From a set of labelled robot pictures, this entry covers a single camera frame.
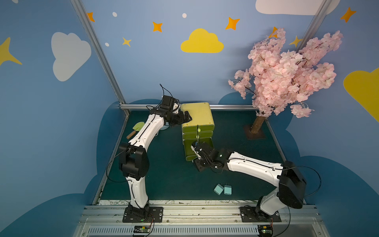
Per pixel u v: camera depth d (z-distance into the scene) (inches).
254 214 26.2
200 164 28.4
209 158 24.2
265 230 28.7
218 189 32.1
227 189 31.8
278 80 23.8
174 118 30.1
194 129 34.1
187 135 34.9
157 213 29.5
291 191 16.4
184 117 31.5
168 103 27.7
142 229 28.3
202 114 35.5
